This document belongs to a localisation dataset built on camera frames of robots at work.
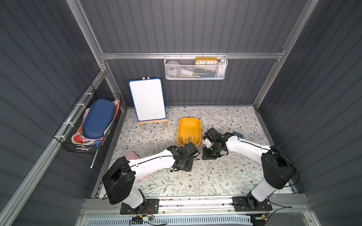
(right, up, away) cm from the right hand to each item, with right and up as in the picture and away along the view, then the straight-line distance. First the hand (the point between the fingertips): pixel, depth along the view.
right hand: (206, 156), depth 86 cm
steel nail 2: (-12, +8, +13) cm, 19 cm away
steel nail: (-14, +8, +13) cm, 21 cm away
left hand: (-11, -5, -6) cm, 13 cm away
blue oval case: (-56, +23, -17) cm, 63 cm away
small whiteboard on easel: (-38, +37, +7) cm, 53 cm away
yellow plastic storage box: (-10, +15, +18) cm, 25 cm away
